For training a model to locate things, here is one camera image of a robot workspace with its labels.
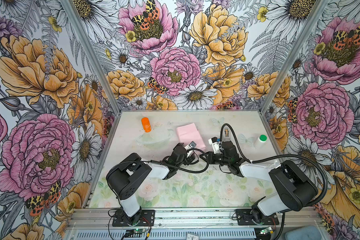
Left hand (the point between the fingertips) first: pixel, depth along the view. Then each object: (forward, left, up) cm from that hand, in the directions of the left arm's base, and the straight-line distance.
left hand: (186, 151), depth 94 cm
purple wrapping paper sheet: (+12, -2, +2) cm, 12 cm away
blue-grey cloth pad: (-42, -53, -1) cm, 68 cm away
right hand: (-8, -8, +3) cm, 12 cm away
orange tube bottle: (+20, +27, +2) cm, 33 cm away
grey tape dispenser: (+13, -28, 0) cm, 31 cm away
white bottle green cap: (+4, -46, +3) cm, 46 cm away
